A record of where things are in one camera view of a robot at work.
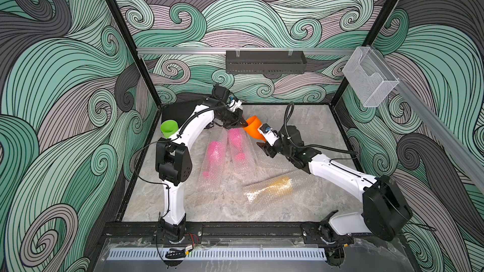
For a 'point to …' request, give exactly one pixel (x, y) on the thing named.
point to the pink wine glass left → (216, 150)
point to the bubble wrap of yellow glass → (296, 189)
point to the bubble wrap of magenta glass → (248, 166)
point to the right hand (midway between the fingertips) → (260, 138)
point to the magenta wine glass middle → (235, 134)
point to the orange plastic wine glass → (254, 123)
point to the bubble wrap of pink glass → (213, 173)
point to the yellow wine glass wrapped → (283, 185)
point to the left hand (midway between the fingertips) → (247, 122)
